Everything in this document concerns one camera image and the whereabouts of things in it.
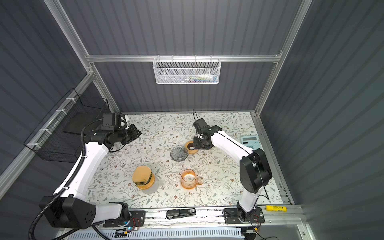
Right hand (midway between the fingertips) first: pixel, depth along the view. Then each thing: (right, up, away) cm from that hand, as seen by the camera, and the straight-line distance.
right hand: (198, 146), depth 88 cm
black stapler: (-11, -29, -18) cm, 36 cm away
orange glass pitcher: (-6, -20, -2) cm, 21 cm away
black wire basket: (-66, +7, -19) cm, 69 cm away
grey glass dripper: (-12, -5, +6) cm, 15 cm away
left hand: (-31, +9, -10) cm, 34 cm away
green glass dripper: (-29, -18, -11) cm, 36 cm away
